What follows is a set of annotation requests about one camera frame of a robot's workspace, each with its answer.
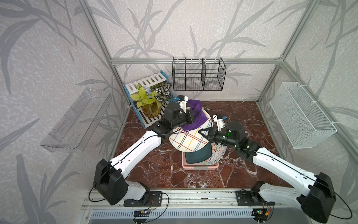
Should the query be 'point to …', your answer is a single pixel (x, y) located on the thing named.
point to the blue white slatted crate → (151, 81)
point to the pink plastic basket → (197, 166)
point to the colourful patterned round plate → (217, 151)
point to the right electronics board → (260, 215)
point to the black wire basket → (198, 74)
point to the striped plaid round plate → (191, 140)
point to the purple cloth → (200, 116)
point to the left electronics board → (141, 213)
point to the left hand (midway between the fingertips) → (200, 113)
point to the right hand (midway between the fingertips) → (198, 130)
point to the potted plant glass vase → (149, 100)
